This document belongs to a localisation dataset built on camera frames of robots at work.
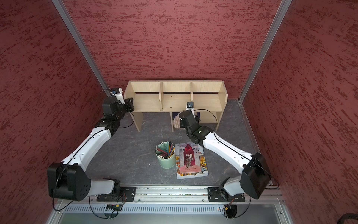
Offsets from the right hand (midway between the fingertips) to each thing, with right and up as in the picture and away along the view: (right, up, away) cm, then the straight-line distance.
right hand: (185, 118), depth 82 cm
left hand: (-33, +10, 0) cm, 34 cm away
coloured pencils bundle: (-12, -19, -2) cm, 22 cm away
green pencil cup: (-11, -27, 0) cm, 29 cm away
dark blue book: (-7, +2, +3) cm, 8 cm away
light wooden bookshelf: (+15, +13, +4) cm, 20 cm away
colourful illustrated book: (+3, -27, +4) cm, 27 cm away
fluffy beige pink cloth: (-6, -2, +3) cm, 7 cm away
